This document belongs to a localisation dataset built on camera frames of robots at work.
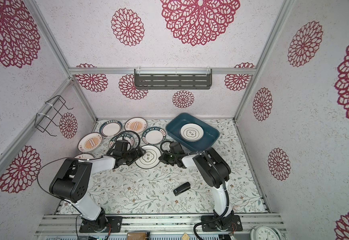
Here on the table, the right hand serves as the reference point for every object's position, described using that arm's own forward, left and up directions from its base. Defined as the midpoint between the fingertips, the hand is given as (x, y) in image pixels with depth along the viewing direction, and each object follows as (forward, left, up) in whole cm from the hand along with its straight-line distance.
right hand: (157, 156), depth 96 cm
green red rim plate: (+24, +39, -1) cm, 46 cm away
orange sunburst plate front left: (-1, +48, 0) cm, 48 cm away
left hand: (0, +10, 0) cm, 10 cm away
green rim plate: (+19, +5, -2) cm, 19 cm away
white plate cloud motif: (+21, -23, -1) cm, 31 cm away
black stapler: (-21, -16, +1) cm, 26 cm away
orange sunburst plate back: (+30, +20, -1) cm, 36 cm away
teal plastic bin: (+20, -37, -2) cm, 42 cm away
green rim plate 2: (+17, +27, -1) cm, 32 cm away
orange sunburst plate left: (+11, +50, -1) cm, 51 cm away
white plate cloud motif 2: (-1, +5, -2) cm, 5 cm away
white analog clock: (-39, -54, -1) cm, 67 cm away
